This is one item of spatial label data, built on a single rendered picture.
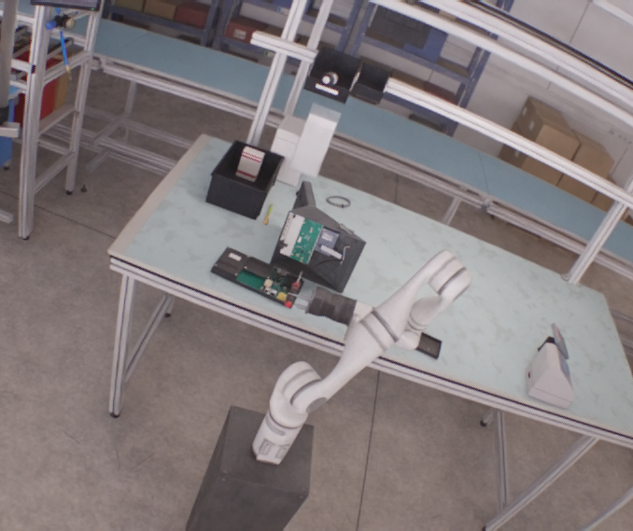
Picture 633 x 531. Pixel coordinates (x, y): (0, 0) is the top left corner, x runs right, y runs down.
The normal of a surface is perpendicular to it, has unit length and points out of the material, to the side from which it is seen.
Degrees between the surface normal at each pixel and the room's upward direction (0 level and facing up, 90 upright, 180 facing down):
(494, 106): 90
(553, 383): 90
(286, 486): 0
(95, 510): 0
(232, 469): 0
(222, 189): 90
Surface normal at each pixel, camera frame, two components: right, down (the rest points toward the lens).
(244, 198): -0.18, 0.55
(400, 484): 0.30, -0.76
